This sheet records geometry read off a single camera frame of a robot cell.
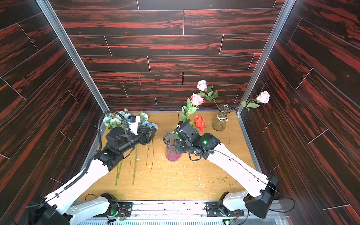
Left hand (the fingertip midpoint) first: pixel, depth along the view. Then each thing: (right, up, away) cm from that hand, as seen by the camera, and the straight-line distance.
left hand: (154, 129), depth 72 cm
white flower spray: (-35, +5, +36) cm, 51 cm away
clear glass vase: (+43, +4, +30) cm, 53 cm away
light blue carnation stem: (-8, -19, +23) cm, 31 cm away
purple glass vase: (+7, -6, +10) cm, 14 cm away
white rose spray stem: (-32, +14, +44) cm, 56 cm away
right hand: (+14, -7, +1) cm, 16 cm away
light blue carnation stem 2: (-5, +1, +33) cm, 33 cm away
